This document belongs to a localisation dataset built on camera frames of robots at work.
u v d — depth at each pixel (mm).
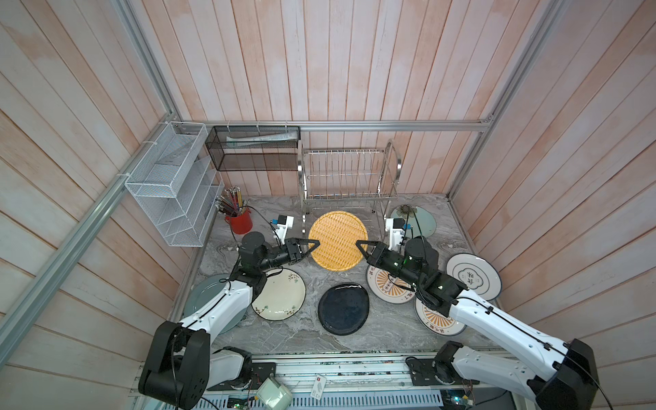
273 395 662
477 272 953
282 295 889
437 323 835
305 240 721
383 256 627
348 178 1116
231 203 1008
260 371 750
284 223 718
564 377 386
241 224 1019
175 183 669
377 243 668
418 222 1120
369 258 651
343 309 861
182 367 402
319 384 715
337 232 740
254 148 1044
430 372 730
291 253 673
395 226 659
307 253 703
